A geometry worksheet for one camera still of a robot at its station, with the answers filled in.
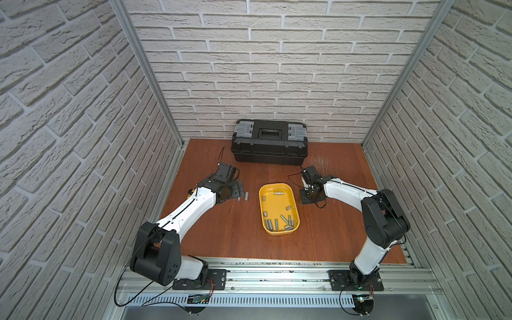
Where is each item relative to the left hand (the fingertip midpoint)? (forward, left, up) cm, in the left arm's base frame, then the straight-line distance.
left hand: (235, 187), depth 87 cm
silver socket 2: (0, -1, -10) cm, 10 cm away
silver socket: (+1, -5, -10) cm, 11 cm away
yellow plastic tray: (-5, -20, -11) cm, 23 cm away
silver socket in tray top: (+2, -21, -9) cm, 23 cm away
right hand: (0, -35, -9) cm, 36 cm away
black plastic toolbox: (+23, -16, +5) cm, 29 cm away
